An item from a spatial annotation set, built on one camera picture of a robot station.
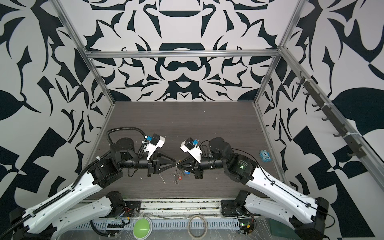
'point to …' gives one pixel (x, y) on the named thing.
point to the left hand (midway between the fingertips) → (176, 160)
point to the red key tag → (180, 177)
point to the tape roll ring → (205, 232)
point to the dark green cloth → (278, 228)
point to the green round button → (142, 228)
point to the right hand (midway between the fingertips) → (179, 166)
